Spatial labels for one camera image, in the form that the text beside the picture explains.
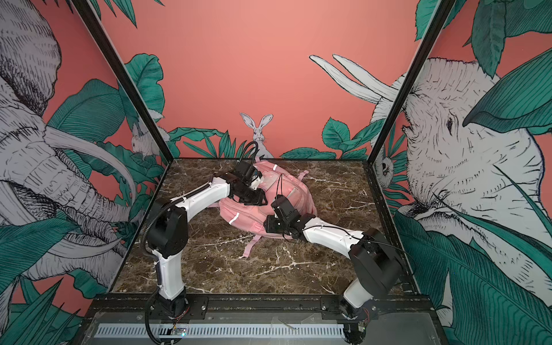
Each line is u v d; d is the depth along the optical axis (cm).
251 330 70
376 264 45
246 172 76
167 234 51
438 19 71
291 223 66
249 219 92
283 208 67
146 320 66
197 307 74
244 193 78
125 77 86
